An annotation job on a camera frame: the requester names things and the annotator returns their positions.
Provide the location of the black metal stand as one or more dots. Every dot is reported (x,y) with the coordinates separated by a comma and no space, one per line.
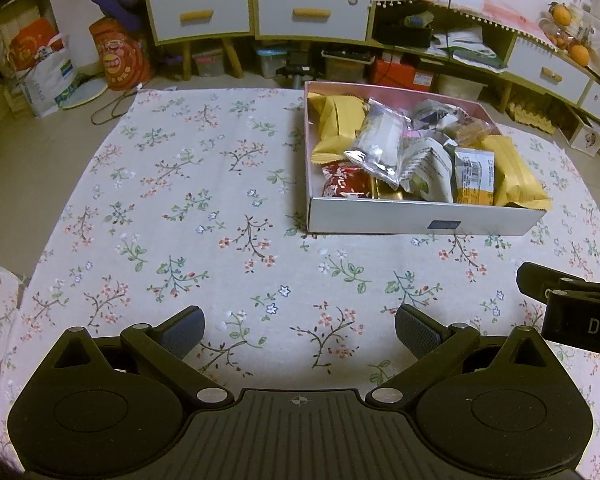
(295,67)

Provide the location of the flat black item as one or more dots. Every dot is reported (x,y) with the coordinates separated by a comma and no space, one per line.
(345,55)

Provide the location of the wooden cabinet with white drawers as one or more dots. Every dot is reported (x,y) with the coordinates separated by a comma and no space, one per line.
(254,10)

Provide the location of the red printed sack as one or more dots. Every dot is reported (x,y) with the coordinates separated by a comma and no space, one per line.
(120,60)

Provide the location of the clear packet with white roll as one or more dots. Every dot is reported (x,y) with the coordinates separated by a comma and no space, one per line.
(380,140)

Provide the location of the floral tablecloth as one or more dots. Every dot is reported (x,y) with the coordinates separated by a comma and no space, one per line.
(180,185)

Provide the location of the large yellow snack packet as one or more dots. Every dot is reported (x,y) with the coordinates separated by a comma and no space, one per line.
(517,170)

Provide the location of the red paper bag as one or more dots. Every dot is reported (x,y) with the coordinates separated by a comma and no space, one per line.
(30,40)

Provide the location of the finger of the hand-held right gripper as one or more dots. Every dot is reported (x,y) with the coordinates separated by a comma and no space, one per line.
(535,277)

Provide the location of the white round base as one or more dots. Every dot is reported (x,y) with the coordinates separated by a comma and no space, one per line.
(87,92)

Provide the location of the clear storage box blue lid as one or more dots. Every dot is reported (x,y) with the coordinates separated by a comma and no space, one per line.
(270,65)

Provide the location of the yellow corrugated tray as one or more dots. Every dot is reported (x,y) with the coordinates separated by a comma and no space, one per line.
(535,117)

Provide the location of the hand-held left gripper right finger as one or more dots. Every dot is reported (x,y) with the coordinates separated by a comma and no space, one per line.
(420,332)

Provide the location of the white shopping bag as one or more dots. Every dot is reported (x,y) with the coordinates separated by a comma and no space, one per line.
(50,80)

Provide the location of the white box with picture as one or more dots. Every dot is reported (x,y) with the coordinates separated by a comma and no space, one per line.
(590,137)

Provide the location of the oranges on stand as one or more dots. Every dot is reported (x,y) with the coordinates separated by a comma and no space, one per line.
(560,37)

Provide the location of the black device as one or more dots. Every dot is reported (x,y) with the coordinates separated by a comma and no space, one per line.
(400,35)

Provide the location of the clear box with yellow contents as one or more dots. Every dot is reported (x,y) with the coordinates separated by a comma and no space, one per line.
(347,70)

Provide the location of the olive yellow labelled packet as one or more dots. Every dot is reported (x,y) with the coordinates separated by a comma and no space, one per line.
(472,180)

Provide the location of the clear packet of brown biscuits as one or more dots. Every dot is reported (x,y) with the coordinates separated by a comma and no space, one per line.
(467,132)

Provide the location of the orange fruit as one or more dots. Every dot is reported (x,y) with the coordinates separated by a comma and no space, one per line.
(578,55)
(561,15)

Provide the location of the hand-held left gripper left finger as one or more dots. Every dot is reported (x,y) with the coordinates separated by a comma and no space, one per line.
(180,332)

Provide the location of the white patterned packet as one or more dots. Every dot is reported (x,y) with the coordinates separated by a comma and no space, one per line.
(435,115)

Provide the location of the white packet with black text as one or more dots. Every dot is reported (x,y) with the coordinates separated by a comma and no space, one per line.
(427,165)

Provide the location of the red box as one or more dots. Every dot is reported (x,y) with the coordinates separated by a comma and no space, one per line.
(400,72)

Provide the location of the red cartoon snack packet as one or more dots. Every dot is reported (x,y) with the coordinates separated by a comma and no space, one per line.
(345,182)

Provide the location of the stack of papers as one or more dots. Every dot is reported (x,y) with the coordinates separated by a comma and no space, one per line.
(465,42)

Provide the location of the cluttered storage shelf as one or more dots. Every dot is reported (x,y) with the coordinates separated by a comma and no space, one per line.
(15,2)

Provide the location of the pink cardboard box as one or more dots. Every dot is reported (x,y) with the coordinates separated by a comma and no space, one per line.
(380,217)

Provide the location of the small clear storage box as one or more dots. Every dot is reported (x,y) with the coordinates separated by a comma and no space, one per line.
(209,65)

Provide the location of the beige plastic tub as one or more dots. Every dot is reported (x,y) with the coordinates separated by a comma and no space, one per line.
(460,87)

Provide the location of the yellow packet with zigzag edge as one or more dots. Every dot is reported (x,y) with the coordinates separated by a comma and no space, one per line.
(335,125)

